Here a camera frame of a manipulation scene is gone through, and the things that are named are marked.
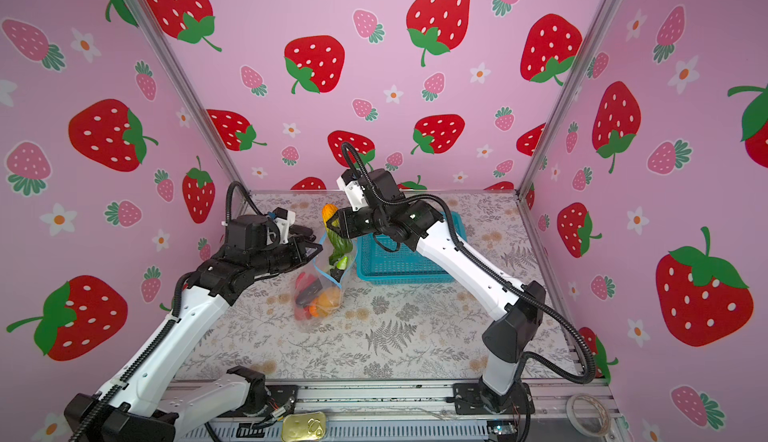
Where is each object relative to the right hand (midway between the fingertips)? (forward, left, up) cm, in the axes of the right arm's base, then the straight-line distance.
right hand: (330, 221), depth 69 cm
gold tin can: (-38, +2, -29) cm, 48 cm away
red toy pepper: (-6, +10, -21) cm, 24 cm away
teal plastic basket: (+12, -16, -34) cm, 40 cm away
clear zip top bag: (-10, +3, -16) cm, 19 cm away
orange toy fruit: (-11, +7, -27) cm, 30 cm away
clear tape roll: (-26, -67, -36) cm, 80 cm away
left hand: (-3, +2, -6) cm, 7 cm away
